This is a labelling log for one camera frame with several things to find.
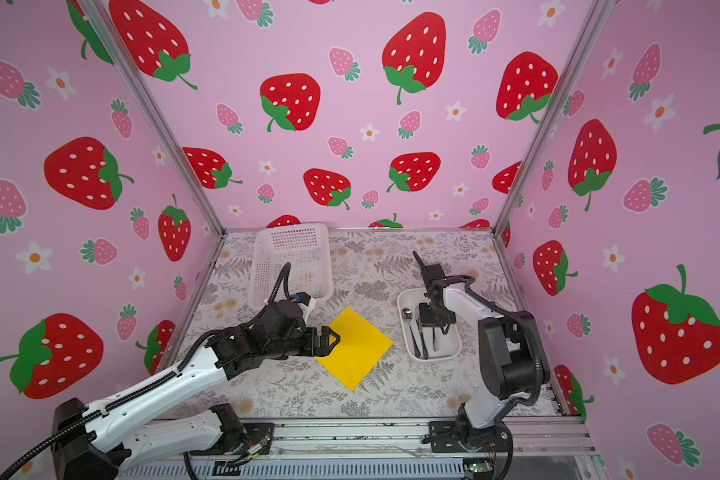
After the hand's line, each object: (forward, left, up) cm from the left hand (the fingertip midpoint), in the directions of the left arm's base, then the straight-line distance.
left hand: (330, 338), depth 74 cm
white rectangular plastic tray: (+6, -27, -16) cm, 32 cm away
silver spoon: (+15, -22, -15) cm, 31 cm away
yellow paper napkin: (+6, -7, -20) cm, 22 cm away
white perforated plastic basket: (+44, +16, -15) cm, 50 cm away
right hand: (+12, -29, -13) cm, 35 cm away
